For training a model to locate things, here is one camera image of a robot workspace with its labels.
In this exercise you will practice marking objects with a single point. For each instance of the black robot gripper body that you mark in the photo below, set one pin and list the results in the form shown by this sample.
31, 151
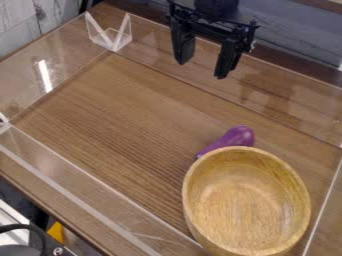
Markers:
215, 19

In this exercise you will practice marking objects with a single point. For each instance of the clear acrylic tray wall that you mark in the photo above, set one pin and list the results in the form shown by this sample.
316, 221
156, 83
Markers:
103, 127

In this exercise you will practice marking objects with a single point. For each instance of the clear acrylic corner bracket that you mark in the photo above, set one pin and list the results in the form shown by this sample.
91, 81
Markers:
109, 38

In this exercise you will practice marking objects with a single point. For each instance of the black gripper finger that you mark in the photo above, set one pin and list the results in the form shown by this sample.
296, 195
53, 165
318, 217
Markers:
183, 41
227, 58

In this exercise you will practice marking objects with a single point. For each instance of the yellow black device base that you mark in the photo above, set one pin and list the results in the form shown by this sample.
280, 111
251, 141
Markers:
23, 239

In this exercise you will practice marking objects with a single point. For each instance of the purple toy eggplant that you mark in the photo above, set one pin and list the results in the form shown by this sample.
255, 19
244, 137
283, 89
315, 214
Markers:
238, 136

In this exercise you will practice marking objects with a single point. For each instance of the brown wooden bowl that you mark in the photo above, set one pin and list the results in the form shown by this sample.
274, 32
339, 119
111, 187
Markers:
246, 203

